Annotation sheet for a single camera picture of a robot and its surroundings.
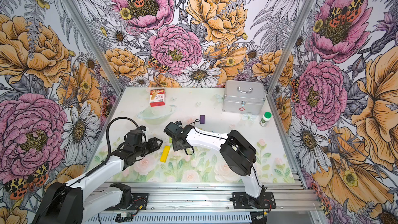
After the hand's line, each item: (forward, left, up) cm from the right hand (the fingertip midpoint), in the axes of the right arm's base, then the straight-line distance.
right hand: (182, 148), depth 88 cm
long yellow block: (-2, +10, -4) cm, 11 cm away
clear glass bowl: (+28, +19, -5) cm, 34 cm away
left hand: (+1, +13, 0) cm, 13 cm away
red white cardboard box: (+38, +20, +1) cm, 43 cm away
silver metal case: (+29, -38, +9) cm, 49 cm away
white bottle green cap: (+16, -51, +3) cm, 53 cm away
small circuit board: (-30, +26, -6) cm, 40 cm away
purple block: (+22, -12, -4) cm, 25 cm away
